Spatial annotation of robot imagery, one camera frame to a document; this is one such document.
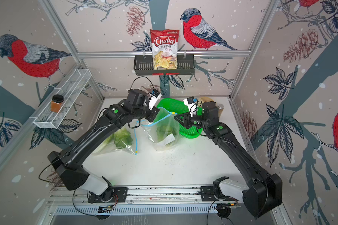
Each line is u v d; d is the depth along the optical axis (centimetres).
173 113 67
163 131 72
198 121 62
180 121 70
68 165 40
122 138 84
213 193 73
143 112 58
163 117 67
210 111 54
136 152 84
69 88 85
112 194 70
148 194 75
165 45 84
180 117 72
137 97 52
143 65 95
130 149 83
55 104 66
